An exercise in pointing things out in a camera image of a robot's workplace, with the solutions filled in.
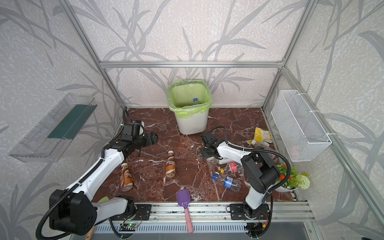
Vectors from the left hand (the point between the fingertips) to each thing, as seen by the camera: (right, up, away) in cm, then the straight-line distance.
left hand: (154, 133), depth 84 cm
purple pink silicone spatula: (+18, -33, -7) cm, 38 cm away
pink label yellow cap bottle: (+45, -20, 0) cm, 49 cm away
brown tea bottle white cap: (+9, -20, 0) cm, 22 cm away
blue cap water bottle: (+23, +22, +20) cm, 38 cm away
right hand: (+31, -10, +10) cm, 34 cm away
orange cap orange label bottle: (+34, -18, +3) cm, 38 cm away
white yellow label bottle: (+41, -17, +2) cm, 44 cm away
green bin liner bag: (+18, +23, +20) cm, 35 cm away
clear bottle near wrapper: (+65, -8, +12) cm, 67 cm away
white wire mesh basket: (+69, 0, -23) cm, 73 cm away
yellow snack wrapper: (+69, -3, +18) cm, 72 cm away
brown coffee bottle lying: (-14, -25, -4) cm, 29 cm away
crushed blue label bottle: (+41, -25, -6) cm, 49 cm away
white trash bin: (+24, +4, +13) cm, 28 cm away
